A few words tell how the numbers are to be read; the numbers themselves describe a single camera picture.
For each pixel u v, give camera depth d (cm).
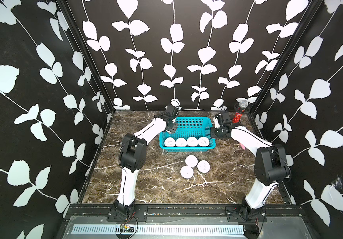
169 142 93
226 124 74
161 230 70
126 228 70
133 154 55
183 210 77
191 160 86
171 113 78
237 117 98
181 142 93
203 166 84
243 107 89
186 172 83
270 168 49
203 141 94
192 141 95
